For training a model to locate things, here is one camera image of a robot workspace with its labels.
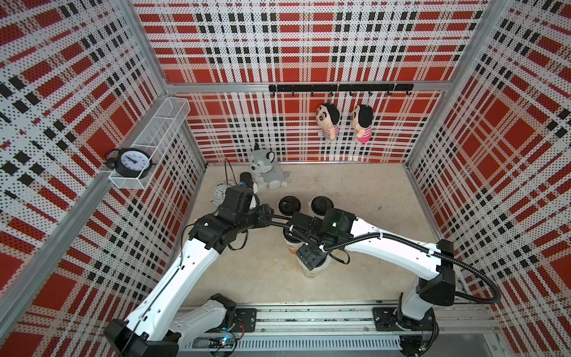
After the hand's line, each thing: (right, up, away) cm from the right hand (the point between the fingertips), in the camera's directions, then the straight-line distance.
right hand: (318, 251), depth 70 cm
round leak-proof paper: (+1, -4, -1) cm, 5 cm away
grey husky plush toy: (-21, +26, +32) cm, 47 cm away
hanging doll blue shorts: (+7, +43, +29) cm, 52 cm away
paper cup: (-2, -10, +6) cm, 12 cm away
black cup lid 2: (+2, +14, +15) cm, 20 cm away
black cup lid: (-10, +14, +15) cm, 23 cm away
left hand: (-16, +12, +4) cm, 20 cm away
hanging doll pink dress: (+21, +48, +24) cm, 57 cm away
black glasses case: (-35, +26, +45) cm, 62 cm away
